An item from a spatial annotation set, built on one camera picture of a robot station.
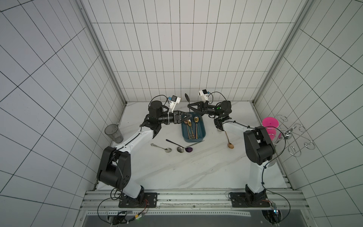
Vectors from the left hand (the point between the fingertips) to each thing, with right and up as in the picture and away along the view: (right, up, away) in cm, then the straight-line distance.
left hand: (189, 117), depth 74 cm
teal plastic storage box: (+4, -9, +28) cm, 29 cm away
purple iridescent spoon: (+1, -21, +16) cm, 27 cm away
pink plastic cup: (+43, -4, -3) cm, 43 cm away
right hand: (-3, +4, 0) cm, 5 cm away
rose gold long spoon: (+29, -19, +18) cm, 39 cm away
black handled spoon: (-1, +11, +2) cm, 11 cm away
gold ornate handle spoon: (+2, -6, +29) cm, 30 cm away
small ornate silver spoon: (-14, -22, +16) cm, 30 cm away
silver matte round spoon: (-5, -22, +17) cm, 28 cm away
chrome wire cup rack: (+50, -7, -9) cm, 51 cm away
